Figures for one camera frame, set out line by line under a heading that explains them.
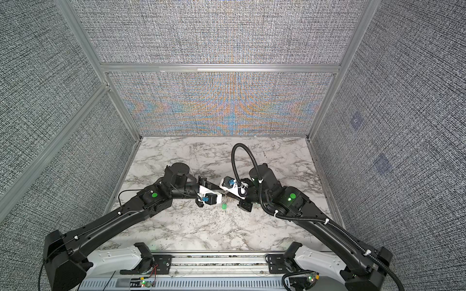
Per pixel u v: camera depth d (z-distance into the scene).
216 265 0.75
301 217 0.44
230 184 0.55
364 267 0.38
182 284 0.70
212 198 0.53
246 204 0.59
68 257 0.39
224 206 0.84
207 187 0.60
